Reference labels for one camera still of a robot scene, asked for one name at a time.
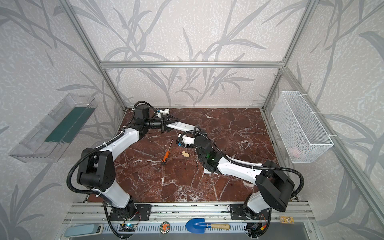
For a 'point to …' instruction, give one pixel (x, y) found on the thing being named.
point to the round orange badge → (164, 227)
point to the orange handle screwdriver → (165, 158)
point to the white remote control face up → (206, 171)
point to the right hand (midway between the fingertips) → (200, 121)
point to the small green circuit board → (127, 227)
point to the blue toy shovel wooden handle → (198, 225)
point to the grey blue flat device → (83, 230)
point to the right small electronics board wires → (258, 227)
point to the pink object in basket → (295, 151)
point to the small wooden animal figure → (185, 154)
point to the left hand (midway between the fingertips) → (179, 119)
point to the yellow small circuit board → (287, 220)
